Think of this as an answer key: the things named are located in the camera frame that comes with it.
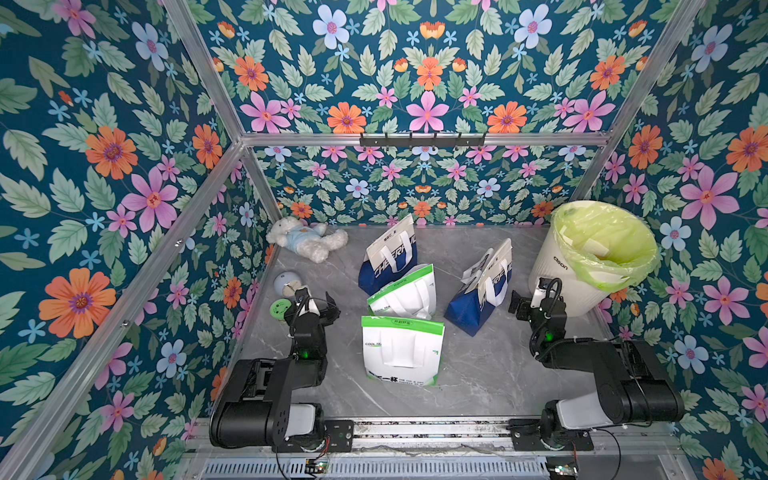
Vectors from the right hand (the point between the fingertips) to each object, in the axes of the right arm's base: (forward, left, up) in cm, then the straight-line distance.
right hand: (538, 291), depth 92 cm
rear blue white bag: (+3, +47, +12) cm, 48 cm away
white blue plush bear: (+19, +76, +1) cm, 79 cm away
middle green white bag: (-11, +39, +12) cm, 42 cm away
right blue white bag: (-6, +19, +13) cm, 24 cm away
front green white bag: (-24, +41, +9) cm, 48 cm away
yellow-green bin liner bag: (+11, -23, +8) cm, 26 cm away
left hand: (-6, +69, +4) cm, 69 cm away
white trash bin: (+3, 0, +12) cm, 12 cm away
